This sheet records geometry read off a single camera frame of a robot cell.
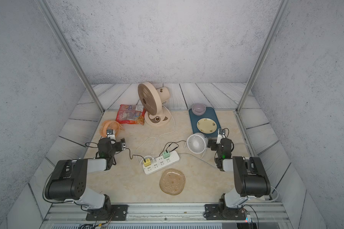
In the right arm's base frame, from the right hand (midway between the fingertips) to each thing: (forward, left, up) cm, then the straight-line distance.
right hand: (218, 136), depth 94 cm
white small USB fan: (-6, +14, +1) cm, 15 cm away
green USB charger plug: (-13, +33, -1) cm, 36 cm away
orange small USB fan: (+6, +71, +5) cm, 71 cm away
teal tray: (+29, -1, -9) cm, 30 cm away
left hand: (-1, +65, 0) cm, 65 cm away
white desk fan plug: (-15, +41, -3) cm, 43 cm away
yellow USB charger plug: (-18, +44, -2) cm, 47 cm away
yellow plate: (+16, +4, -8) cm, 18 cm away
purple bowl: (+31, +10, -5) cm, 33 cm away
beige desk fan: (+14, +42, +19) cm, 48 cm away
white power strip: (-16, +36, -6) cm, 40 cm away
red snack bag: (+22, +62, -1) cm, 66 cm away
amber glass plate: (-26, +29, -9) cm, 40 cm away
